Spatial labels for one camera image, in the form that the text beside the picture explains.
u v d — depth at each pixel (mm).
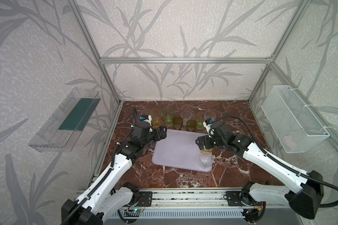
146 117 678
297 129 627
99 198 404
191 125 1019
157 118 959
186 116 1069
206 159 801
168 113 1031
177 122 1001
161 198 753
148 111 1033
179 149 942
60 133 632
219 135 585
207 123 691
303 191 380
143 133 571
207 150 892
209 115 1060
